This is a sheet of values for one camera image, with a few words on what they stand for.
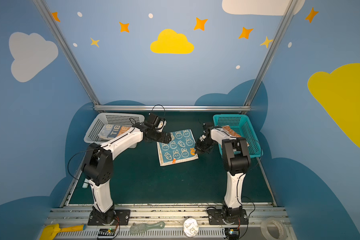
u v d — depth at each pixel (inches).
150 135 27.2
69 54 33.3
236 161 21.4
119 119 43.4
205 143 33.9
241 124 42.9
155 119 29.4
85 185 32.6
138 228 27.7
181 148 39.5
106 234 28.7
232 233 28.9
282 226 27.3
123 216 29.6
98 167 19.6
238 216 27.1
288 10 27.8
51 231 27.5
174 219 29.5
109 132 42.2
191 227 26.6
